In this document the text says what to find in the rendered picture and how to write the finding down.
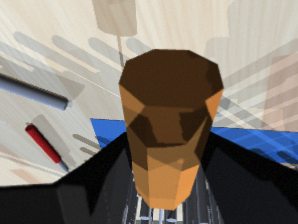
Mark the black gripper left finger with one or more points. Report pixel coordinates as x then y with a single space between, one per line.
93 193

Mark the red-handled screwdriver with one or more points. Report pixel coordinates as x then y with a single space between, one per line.
41 141

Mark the orange-brown tool handle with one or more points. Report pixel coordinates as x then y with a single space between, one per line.
169 98

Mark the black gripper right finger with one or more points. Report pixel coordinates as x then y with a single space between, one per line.
249 188

